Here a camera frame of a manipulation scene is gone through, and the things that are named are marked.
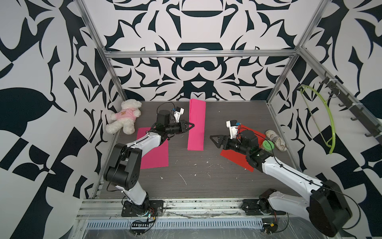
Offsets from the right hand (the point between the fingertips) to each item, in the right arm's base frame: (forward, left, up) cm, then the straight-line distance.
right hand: (214, 135), depth 78 cm
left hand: (+9, +11, -1) cm, 14 cm away
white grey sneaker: (+5, -43, -17) cm, 46 cm away
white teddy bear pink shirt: (+21, +56, -11) cm, 61 cm away
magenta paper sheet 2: (-2, +33, -21) cm, 39 cm away
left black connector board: (-39, +37, -19) cm, 57 cm away
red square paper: (-14, -10, +3) cm, 18 cm away
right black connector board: (-37, -25, -20) cm, 49 cm away
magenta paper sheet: (+3, +9, -9) cm, 13 cm away
